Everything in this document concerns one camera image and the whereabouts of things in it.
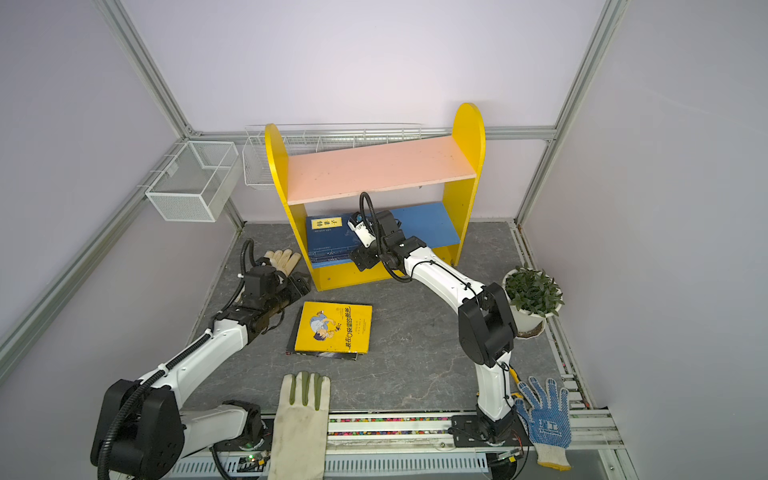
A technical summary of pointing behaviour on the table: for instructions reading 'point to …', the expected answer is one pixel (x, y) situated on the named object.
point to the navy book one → (329, 255)
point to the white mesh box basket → (198, 183)
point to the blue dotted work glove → (549, 422)
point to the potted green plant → (531, 297)
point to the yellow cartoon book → (334, 327)
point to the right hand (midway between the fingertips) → (363, 248)
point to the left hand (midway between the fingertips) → (304, 284)
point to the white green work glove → (301, 426)
